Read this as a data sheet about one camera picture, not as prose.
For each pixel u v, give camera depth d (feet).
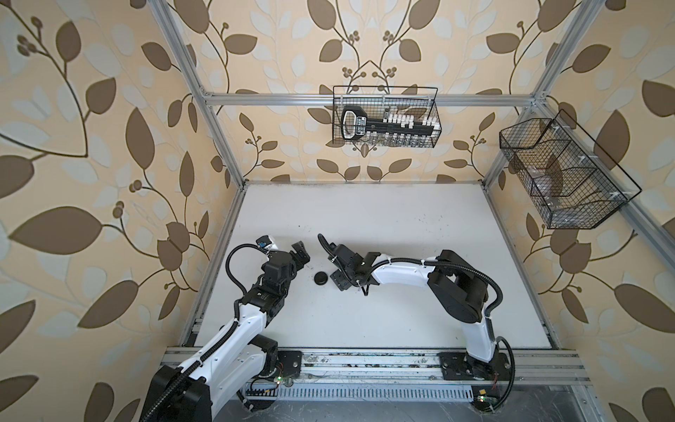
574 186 2.38
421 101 2.99
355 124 2.76
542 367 2.48
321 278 2.99
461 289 1.66
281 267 2.06
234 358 1.51
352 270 2.32
